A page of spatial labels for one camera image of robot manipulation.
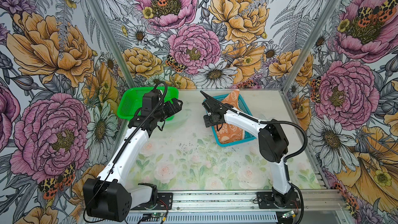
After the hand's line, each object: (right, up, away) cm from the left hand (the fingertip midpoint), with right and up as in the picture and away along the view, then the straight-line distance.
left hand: (177, 110), depth 79 cm
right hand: (+18, -9, +14) cm, 25 cm away
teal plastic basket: (+39, +1, +22) cm, 45 cm away
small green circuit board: (-7, -46, -9) cm, 48 cm away
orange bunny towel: (+29, -14, +15) cm, 35 cm away
